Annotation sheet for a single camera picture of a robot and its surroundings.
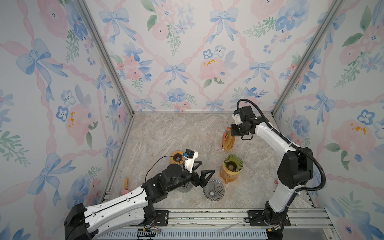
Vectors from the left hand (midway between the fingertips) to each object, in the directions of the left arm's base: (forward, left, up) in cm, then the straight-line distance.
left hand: (208, 167), depth 66 cm
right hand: (+28, -17, -9) cm, 34 cm away
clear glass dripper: (-4, -4, -21) cm, 22 cm away
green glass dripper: (+9, -15, -14) cm, 23 cm away
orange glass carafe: (+3, -12, -17) cm, 21 cm away
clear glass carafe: (-3, +11, -20) cm, 23 cm away
